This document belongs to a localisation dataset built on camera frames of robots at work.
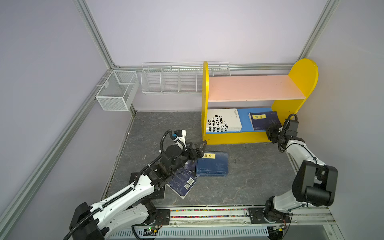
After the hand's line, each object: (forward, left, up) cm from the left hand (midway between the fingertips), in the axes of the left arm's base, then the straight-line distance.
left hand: (200, 145), depth 71 cm
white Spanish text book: (+22, -16, -8) cm, 28 cm away
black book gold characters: (-14, +24, -25) cm, 37 cm away
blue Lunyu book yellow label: (0, -7, -23) cm, 24 cm away
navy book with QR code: (-10, +11, -24) cm, 28 cm away
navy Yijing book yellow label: (+22, -40, -11) cm, 47 cm away
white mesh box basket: (+46, +52, -2) cm, 69 cm away
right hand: (+16, -42, -11) cm, 46 cm away
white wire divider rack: (+49, +10, +5) cm, 50 cm away
